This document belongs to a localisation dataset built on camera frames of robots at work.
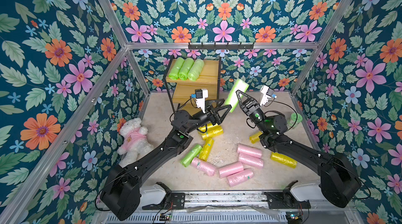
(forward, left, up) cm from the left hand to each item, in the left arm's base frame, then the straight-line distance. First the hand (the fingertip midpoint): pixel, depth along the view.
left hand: (227, 105), depth 61 cm
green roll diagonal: (-3, +18, -36) cm, 41 cm away
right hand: (+4, -4, +3) cm, 7 cm away
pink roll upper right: (-4, -14, -36) cm, 39 cm away
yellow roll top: (+12, +8, -36) cm, 39 cm away
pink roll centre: (-14, +1, -35) cm, 38 cm away
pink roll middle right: (-11, -14, -36) cm, 40 cm away
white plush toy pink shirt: (+2, +49, -31) cm, 58 cm away
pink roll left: (-12, +10, -36) cm, 39 cm away
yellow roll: (+9, +2, -35) cm, 36 cm away
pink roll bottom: (-18, -5, -35) cm, 40 cm away
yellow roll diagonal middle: (-3, +10, -36) cm, 37 cm away
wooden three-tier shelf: (+32, +24, -22) cm, 46 cm away
